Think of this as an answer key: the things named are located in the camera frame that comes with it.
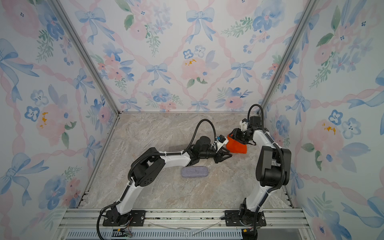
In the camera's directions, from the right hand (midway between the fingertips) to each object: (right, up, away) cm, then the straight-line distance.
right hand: (234, 135), depth 95 cm
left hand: (-5, -9, -12) cm, 16 cm away
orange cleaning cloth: (0, -7, -1) cm, 7 cm away
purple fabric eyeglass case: (-26, -20, -9) cm, 34 cm away
